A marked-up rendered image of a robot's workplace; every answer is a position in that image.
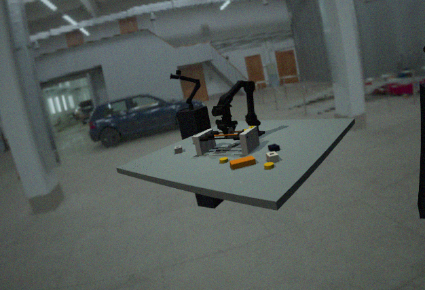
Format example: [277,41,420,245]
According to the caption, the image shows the orange rectangular block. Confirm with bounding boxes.
[229,156,256,169]

